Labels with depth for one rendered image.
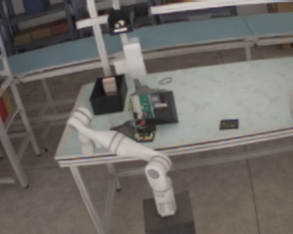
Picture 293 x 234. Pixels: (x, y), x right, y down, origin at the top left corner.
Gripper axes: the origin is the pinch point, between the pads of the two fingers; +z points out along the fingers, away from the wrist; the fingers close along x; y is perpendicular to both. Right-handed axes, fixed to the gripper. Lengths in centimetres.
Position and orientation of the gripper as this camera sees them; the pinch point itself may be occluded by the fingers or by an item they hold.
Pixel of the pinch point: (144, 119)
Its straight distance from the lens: 205.7
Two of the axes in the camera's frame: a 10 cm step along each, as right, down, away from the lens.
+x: -5.0, -7.7, -4.0
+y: -1.2, 5.2, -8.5
